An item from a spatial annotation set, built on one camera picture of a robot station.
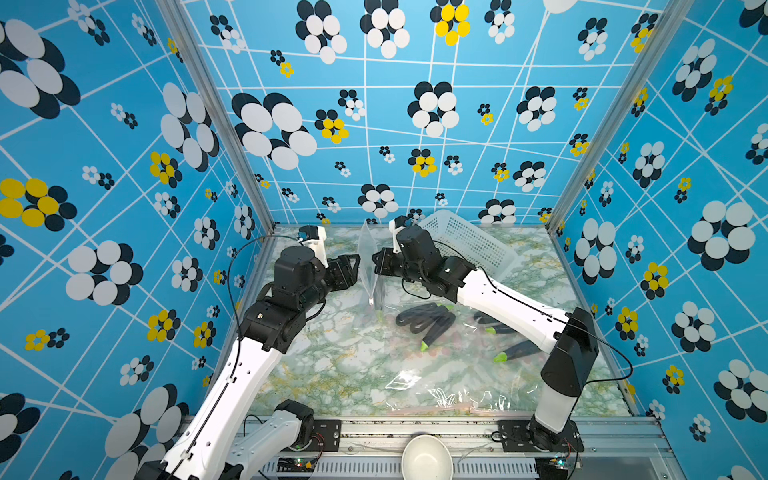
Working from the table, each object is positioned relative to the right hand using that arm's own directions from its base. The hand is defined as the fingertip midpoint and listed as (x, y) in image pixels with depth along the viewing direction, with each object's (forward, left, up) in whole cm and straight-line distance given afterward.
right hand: (374, 255), depth 76 cm
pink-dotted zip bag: (-4, +2, +3) cm, 5 cm away
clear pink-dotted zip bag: (-18, -30, -28) cm, 44 cm away
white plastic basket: (+29, -28, -23) cm, 47 cm away
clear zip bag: (-15, -13, -27) cm, 34 cm away
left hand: (-5, +4, +6) cm, 9 cm away
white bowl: (-41, -13, -26) cm, 50 cm away
